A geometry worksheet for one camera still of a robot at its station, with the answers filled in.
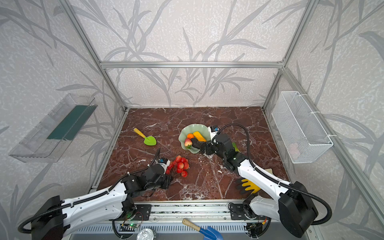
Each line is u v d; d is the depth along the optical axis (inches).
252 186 31.6
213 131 27.4
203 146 28.3
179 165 31.8
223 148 23.9
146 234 24.9
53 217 15.9
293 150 28.9
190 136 39.0
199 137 38.8
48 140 25.2
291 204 15.7
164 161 29.2
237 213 28.9
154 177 24.5
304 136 24.0
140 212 28.5
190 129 40.3
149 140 40.1
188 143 36.4
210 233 26.8
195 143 37.6
